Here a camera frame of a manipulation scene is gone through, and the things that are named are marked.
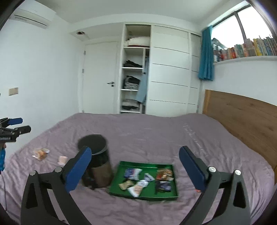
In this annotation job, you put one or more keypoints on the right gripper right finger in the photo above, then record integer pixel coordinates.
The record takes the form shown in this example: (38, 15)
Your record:
(233, 207)

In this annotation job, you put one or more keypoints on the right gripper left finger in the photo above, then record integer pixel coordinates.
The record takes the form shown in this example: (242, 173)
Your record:
(36, 205)

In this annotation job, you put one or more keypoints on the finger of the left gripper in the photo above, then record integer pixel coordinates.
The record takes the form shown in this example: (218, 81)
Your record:
(22, 130)
(14, 121)

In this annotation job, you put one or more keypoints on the dark navy snack packet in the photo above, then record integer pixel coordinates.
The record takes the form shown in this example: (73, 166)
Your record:
(162, 186)

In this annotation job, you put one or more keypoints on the brown nutritious snack packet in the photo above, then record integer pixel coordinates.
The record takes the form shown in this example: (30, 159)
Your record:
(164, 175)

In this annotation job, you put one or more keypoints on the beige green pastry packet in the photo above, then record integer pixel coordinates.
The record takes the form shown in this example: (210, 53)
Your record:
(125, 185)

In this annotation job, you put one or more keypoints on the blue white biscuit packet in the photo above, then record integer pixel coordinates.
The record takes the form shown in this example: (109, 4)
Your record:
(132, 173)

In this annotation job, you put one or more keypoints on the white blue nut snack packet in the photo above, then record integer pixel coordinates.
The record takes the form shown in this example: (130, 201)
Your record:
(136, 189)

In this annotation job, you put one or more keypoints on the white room door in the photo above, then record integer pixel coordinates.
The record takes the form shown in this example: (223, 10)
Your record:
(100, 65)

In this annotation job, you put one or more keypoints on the blue gloved left hand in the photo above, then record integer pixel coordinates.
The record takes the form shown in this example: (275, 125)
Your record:
(2, 157)

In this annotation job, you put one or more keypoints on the clear bag colourful candy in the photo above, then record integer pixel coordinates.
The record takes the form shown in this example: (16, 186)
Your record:
(40, 153)

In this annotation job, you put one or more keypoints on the pink striped snack packet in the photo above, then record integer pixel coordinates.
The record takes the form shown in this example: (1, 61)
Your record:
(62, 160)

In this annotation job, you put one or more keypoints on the brown black electric kettle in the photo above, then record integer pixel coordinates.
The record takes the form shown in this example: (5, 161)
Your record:
(99, 172)

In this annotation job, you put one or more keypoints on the green metal tray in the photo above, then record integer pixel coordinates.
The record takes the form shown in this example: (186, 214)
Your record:
(151, 182)

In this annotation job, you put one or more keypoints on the wooden headboard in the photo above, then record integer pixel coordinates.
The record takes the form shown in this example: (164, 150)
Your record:
(250, 120)

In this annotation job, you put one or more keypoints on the white air conditioner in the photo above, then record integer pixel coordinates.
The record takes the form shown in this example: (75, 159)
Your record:
(39, 19)

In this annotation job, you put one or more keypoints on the light blue hanging garment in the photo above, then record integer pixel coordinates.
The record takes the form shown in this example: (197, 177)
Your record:
(143, 85)

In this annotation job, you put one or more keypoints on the teal curtain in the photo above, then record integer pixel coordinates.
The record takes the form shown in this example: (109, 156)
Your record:
(206, 66)

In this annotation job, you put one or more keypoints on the white wardrobe with shelves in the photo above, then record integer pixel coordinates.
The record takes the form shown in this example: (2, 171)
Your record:
(173, 83)

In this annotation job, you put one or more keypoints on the row of books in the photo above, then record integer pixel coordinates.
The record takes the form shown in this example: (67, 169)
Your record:
(250, 48)

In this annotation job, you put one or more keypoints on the beige wall switch plate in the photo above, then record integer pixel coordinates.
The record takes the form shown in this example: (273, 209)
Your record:
(13, 91)

